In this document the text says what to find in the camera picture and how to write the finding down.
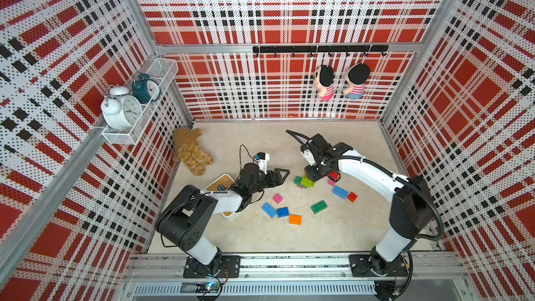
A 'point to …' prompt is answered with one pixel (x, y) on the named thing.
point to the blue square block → (283, 212)
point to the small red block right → (352, 196)
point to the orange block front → (295, 219)
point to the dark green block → (297, 181)
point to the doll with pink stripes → (323, 78)
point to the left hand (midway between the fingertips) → (287, 172)
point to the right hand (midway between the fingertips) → (316, 174)
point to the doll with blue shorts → (357, 74)
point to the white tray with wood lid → (229, 201)
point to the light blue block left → (269, 210)
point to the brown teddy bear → (187, 149)
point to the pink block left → (277, 198)
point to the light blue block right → (340, 191)
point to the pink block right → (331, 182)
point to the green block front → (319, 206)
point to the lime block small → (307, 182)
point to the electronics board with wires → (214, 286)
